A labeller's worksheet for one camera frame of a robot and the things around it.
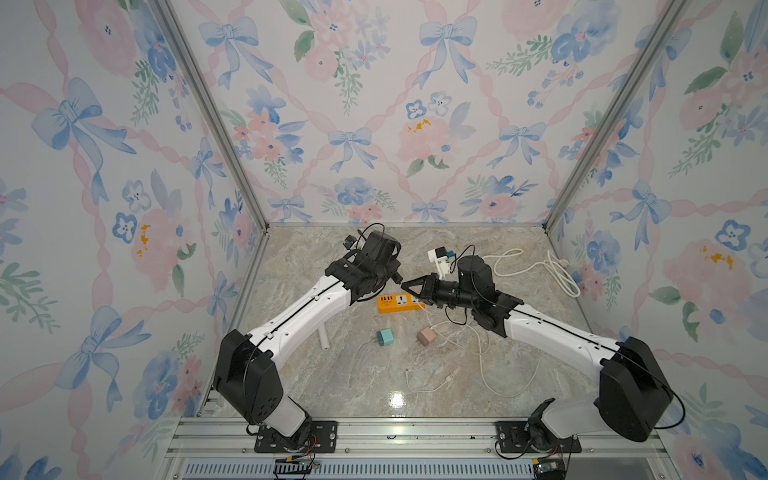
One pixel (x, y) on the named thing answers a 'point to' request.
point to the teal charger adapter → (385, 337)
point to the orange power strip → (399, 303)
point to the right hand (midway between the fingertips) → (404, 285)
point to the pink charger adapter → (425, 336)
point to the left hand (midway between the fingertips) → (397, 259)
